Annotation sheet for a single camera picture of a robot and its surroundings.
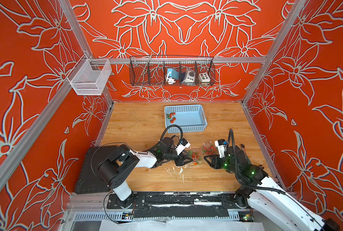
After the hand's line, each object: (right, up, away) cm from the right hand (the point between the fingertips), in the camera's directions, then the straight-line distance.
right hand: (204, 158), depth 76 cm
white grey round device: (-5, +49, +15) cm, 51 cm away
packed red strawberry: (+7, +1, +14) cm, 15 cm away
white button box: (+5, +49, +19) cm, 53 cm away
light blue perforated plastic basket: (-2, +21, +32) cm, 38 cm away
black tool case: (-63, -12, -1) cm, 64 cm away
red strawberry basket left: (-17, +18, +30) cm, 39 cm away
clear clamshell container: (-2, -2, +12) cm, 12 cm away
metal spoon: (+29, +2, +16) cm, 34 cm away
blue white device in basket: (-17, +49, +14) cm, 54 cm away
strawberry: (-4, -3, +12) cm, 13 cm away
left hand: (-6, -1, +6) cm, 9 cm away
